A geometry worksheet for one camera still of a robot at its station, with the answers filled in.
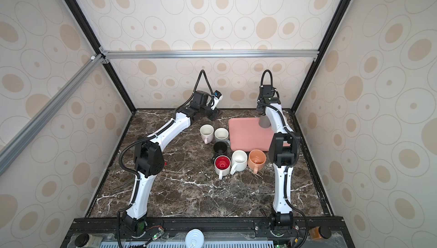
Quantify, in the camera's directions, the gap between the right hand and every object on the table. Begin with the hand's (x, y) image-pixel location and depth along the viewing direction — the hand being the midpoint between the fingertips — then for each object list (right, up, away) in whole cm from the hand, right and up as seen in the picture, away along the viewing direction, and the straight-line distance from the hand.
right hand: (267, 106), depth 101 cm
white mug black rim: (-27, -34, -9) cm, 44 cm away
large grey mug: (0, -9, +5) cm, 11 cm away
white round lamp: (-38, -56, -34) cm, 76 cm away
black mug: (-28, -23, -11) cm, 38 cm away
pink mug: (-36, -16, -2) cm, 39 cm away
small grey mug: (-27, -17, -4) cm, 32 cm away
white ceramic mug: (-18, -30, -14) cm, 38 cm away
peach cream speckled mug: (-8, -30, -9) cm, 33 cm away
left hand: (-26, -1, -11) cm, 28 cm away
